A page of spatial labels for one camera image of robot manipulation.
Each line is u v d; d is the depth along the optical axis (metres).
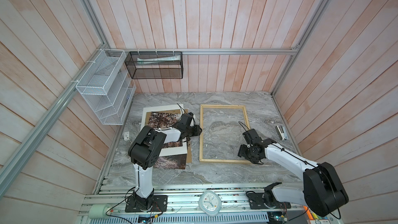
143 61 0.89
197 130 0.88
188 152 0.90
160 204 0.74
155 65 1.04
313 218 0.69
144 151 0.52
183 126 0.79
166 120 1.04
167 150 0.90
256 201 0.73
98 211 0.65
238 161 0.86
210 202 0.72
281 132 0.97
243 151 0.79
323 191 0.41
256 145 0.65
